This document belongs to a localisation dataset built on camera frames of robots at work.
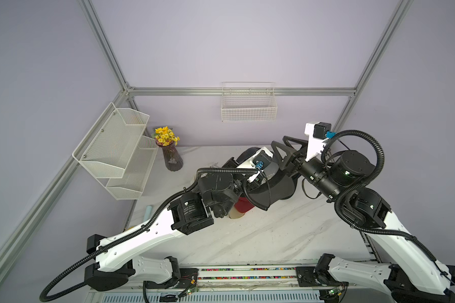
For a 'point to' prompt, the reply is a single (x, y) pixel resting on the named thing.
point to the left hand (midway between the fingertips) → (250, 154)
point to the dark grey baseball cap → (277, 184)
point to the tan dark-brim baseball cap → (234, 214)
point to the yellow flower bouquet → (165, 136)
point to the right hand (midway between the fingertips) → (278, 144)
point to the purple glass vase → (173, 161)
